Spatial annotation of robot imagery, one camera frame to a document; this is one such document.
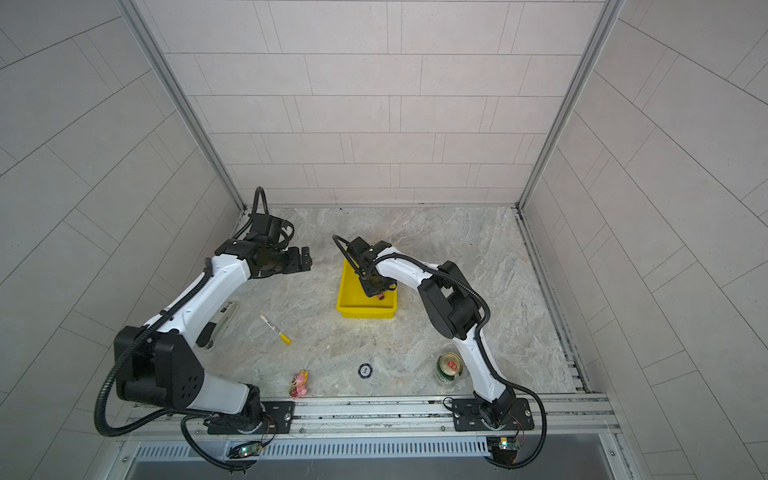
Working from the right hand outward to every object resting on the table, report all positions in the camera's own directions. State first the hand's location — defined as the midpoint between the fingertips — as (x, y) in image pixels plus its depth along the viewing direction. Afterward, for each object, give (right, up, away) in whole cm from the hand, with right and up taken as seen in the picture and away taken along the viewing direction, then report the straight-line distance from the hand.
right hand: (376, 290), depth 95 cm
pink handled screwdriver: (+2, -1, -6) cm, 6 cm away
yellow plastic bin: (-7, -2, -4) cm, 8 cm away
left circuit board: (-25, -29, -30) cm, 49 cm away
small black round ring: (-2, -18, -17) cm, 24 cm away
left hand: (-19, +12, -11) cm, 25 cm away
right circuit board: (+32, -30, -27) cm, 51 cm away
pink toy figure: (-17, -19, -22) cm, 34 cm away
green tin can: (+19, -12, -26) cm, 35 cm away
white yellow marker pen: (-25, -11, -12) cm, 30 cm away
